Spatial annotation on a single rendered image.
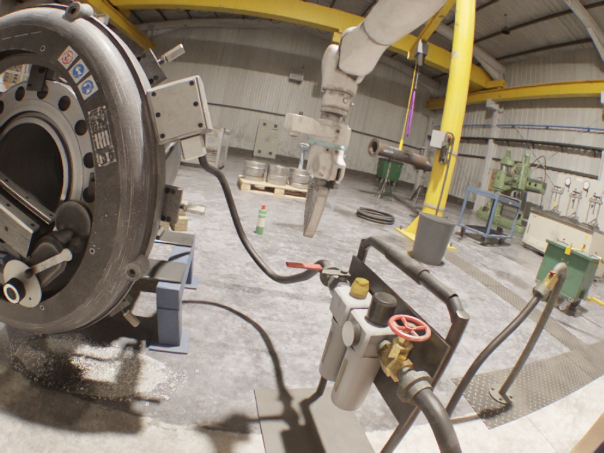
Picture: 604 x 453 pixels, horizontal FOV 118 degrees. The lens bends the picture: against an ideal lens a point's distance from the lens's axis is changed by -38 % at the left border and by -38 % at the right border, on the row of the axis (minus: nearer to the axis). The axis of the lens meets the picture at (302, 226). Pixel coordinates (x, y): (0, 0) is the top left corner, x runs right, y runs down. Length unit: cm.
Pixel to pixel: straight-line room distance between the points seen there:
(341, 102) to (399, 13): 24
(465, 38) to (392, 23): 372
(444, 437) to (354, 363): 24
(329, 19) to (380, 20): 1189
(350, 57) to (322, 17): 1179
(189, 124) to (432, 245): 244
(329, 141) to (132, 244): 42
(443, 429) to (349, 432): 53
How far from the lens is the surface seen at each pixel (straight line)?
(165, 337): 109
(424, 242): 274
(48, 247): 65
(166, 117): 54
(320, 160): 56
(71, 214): 65
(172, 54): 67
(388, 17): 45
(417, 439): 102
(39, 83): 78
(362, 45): 52
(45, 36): 66
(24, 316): 79
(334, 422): 94
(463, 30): 421
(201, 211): 64
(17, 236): 67
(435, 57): 1376
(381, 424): 100
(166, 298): 99
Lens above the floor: 72
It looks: 14 degrees down
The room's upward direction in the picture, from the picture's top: 11 degrees clockwise
